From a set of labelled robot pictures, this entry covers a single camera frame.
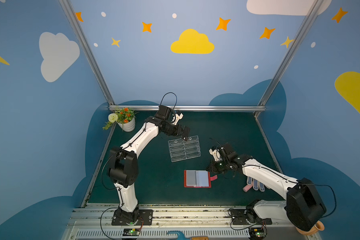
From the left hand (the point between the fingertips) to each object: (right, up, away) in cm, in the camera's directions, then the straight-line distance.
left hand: (187, 131), depth 86 cm
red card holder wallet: (+7, -28, +2) cm, 29 cm away
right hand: (+12, -20, -1) cm, 24 cm away
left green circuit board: (-27, -48, -15) cm, 57 cm away
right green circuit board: (+34, -49, -14) cm, 61 cm away
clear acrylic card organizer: (-3, -12, +10) cm, 17 cm away
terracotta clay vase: (+56, -40, -23) cm, 72 cm away
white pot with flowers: (-41, +9, +14) cm, 44 cm away
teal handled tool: (-4, -49, -17) cm, 52 cm away
